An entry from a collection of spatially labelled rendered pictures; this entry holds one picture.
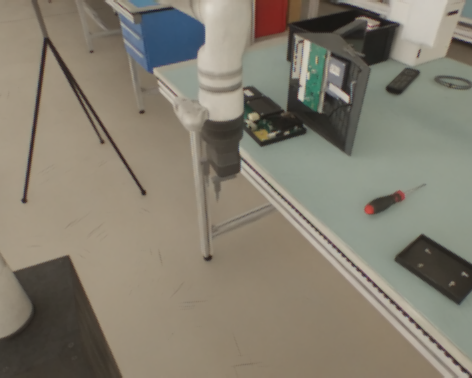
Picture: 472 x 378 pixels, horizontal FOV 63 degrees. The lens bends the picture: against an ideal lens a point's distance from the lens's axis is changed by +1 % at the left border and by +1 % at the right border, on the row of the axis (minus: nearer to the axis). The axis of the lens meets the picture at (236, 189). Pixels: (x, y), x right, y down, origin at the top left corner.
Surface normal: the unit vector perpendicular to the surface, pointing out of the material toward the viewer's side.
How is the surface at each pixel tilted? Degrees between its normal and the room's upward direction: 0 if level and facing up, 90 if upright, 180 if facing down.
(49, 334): 0
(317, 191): 0
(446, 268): 0
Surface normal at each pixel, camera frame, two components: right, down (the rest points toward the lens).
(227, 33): 0.33, 0.80
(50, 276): 0.00, -0.76
